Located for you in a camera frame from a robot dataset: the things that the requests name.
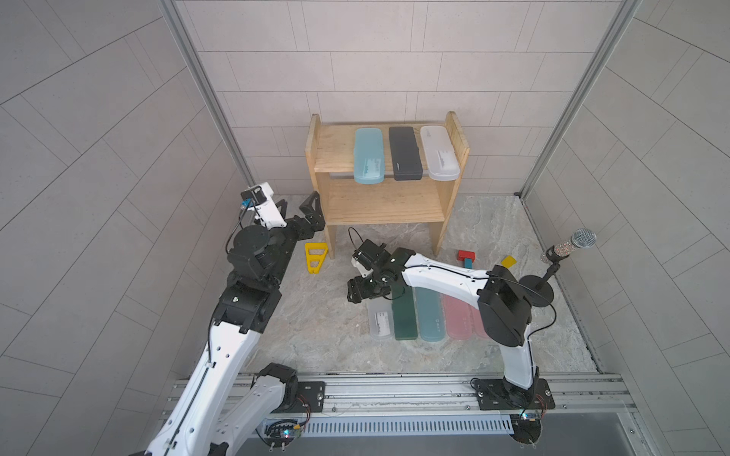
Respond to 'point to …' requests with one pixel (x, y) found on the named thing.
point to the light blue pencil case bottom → (430, 313)
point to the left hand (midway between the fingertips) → (310, 194)
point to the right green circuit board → (527, 427)
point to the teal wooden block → (469, 263)
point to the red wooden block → (463, 255)
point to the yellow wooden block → (509, 261)
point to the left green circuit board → (281, 433)
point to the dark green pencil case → (404, 313)
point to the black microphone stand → (538, 291)
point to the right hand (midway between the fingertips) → (356, 297)
